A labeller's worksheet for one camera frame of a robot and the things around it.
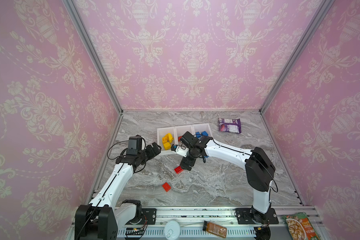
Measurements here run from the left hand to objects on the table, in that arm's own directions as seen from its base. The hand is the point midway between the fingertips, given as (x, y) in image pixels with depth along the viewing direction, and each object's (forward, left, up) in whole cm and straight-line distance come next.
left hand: (157, 151), depth 84 cm
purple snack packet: (+28, -47, -9) cm, 56 cm away
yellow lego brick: (+14, -4, -9) cm, 17 cm away
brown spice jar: (-35, -30, -8) cm, 47 cm away
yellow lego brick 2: (+9, -4, -9) cm, 13 cm away
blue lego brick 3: (-12, -25, +18) cm, 32 cm away
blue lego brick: (+20, -25, -12) cm, 34 cm away
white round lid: (-36, -11, -7) cm, 38 cm away
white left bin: (+19, +1, -8) cm, 21 cm away
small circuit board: (-36, +8, -16) cm, 40 cm away
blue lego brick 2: (+20, -29, -9) cm, 37 cm away
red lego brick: (-16, -6, -12) cm, 21 cm away
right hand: (-2, -16, -6) cm, 17 cm away
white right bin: (+24, -28, -8) cm, 38 cm away
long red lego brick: (-6, -12, -11) cm, 17 cm away
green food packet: (-33, -71, -10) cm, 79 cm away
